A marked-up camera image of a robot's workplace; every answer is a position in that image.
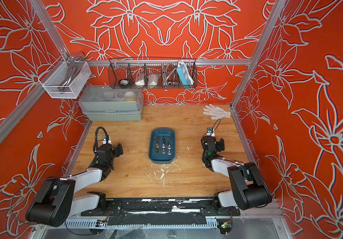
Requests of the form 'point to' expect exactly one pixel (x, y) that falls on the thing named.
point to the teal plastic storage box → (155, 141)
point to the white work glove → (217, 112)
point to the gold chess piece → (163, 151)
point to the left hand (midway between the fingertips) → (111, 144)
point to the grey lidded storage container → (111, 103)
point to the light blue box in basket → (186, 76)
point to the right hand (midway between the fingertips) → (212, 137)
